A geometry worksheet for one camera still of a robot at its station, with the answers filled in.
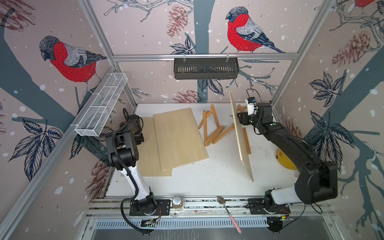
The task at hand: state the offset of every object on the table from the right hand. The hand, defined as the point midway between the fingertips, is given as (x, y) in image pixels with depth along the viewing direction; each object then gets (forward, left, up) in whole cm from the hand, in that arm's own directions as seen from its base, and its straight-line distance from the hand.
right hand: (242, 111), depth 86 cm
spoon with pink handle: (-43, +13, -23) cm, 51 cm away
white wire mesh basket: (-17, +78, +9) cm, 80 cm away
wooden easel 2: (-10, -5, -17) cm, 21 cm away
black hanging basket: (+36, +35, +6) cm, 51 cm away
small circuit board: (-54, +49, -24) cm, 77 cm away
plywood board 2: (-9, +39, -20) cm, 45 cm away
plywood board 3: (-19, +7, +8) cm, 22 cm away
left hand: (-11, +68, -19) cm, 71 cm away
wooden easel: (0, +16, -21) cm, 27 cm away
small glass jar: (-46, +34, -11) cm, 59 cm away
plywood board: (-25, +56, -21) cm, 65 cm away
